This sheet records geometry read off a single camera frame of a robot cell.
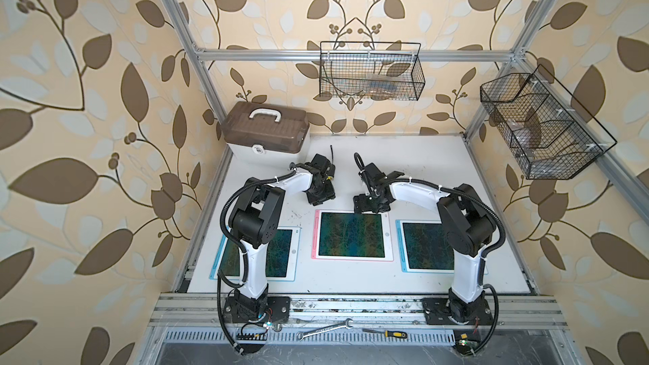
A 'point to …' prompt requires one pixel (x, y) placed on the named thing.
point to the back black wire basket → (372, 70)
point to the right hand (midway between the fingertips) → (364, 210)
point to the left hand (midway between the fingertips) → (328, 195)
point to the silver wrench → (299, 335)
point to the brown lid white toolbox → (267, 134)
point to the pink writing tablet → (345, 235)
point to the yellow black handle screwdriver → (398, 335)
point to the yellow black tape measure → (332, 167)
